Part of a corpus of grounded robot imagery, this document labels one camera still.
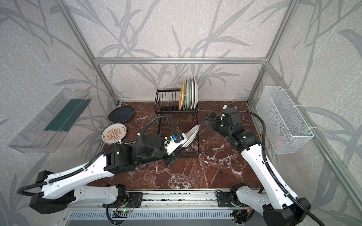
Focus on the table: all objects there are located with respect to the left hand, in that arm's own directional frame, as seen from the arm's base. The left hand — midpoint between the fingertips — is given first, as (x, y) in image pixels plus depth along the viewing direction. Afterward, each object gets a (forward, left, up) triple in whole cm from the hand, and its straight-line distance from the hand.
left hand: (184, 149), depth 59 cm
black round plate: (+46, +53, -32) cm, 77 cm away
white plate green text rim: (+32, -6, +2) cm, 33 cm away
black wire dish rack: (+55, +17, -29) cm, 64 cm away
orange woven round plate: (+31, +2, +2) cm, 31 cm away
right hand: (+18, -12, -2) cm, 21 cm away
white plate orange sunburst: (+27, +53, -32) cm, 67 cm away
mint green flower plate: (+30, -1, +4) cm, 31 cm away
